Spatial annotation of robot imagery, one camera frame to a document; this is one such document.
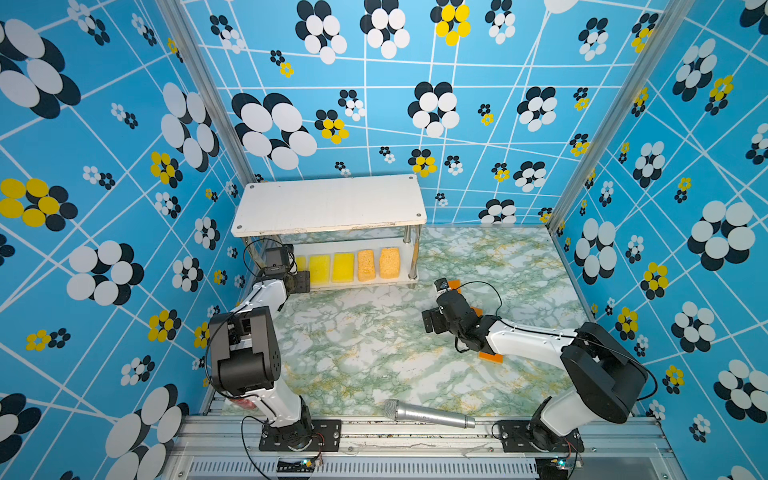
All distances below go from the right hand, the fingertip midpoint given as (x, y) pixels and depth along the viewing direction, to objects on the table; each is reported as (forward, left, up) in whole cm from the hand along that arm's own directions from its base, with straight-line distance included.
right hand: (438, 309), depth 91 cm
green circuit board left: (-40, +35, -5) cm, 53 cm away
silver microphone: (-28, +9, -3) cm, 30 cm away
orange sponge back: (-1, -3, +14) cm, 15 cm away
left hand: (+9, +46, +4) cm, 47 cm away
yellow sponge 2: (+13, +38, +4) cm, 41 cm away
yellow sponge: (+14, +31, +3) cm, 34 cm away
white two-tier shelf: (+37, +33, -3) cm, 50 cm away
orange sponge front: (-14, -15, -3) cm, 21 cm away
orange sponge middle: (+2, -14, -5) cm, 15 cm away
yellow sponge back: (+16, +46, +3) cm, 48 cm away
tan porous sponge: (+15, +15, +4) cm, 22 cm away
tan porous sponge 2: (+13, +23, +5) cm, 27 cm away
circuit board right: (-39, -24, -5) cm, 46 cm away
